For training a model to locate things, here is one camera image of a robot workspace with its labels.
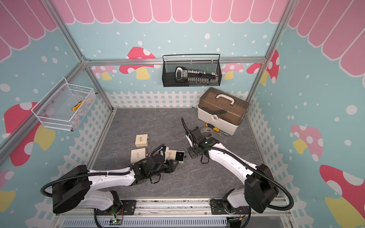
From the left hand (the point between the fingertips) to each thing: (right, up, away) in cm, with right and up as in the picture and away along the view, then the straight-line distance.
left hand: (175, 165), depth 83 cm
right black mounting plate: (+23, -20, -9) cm, 31 cm away
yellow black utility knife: (-53, +33, -8) cm, 63 cm away
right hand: (+11, +9, +1) cm, 14 cm away
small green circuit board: (-30, -26, -11) cm, 41 cm away
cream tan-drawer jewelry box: (-25, +4, +7) cm, 26 cm away
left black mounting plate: (-24, -20, -9) cm, 33 cm away
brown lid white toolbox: (+29, +33, +9) cm, 45 cm away
